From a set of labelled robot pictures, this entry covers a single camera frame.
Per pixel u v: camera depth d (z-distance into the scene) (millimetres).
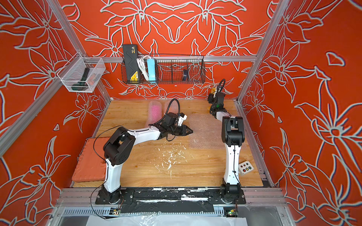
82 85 805
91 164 796
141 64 848
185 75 921
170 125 757
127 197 731
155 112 1013
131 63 876
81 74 905
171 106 759
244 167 795
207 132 980
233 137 621
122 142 573
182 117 852
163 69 987
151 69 898
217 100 836
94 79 854
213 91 951
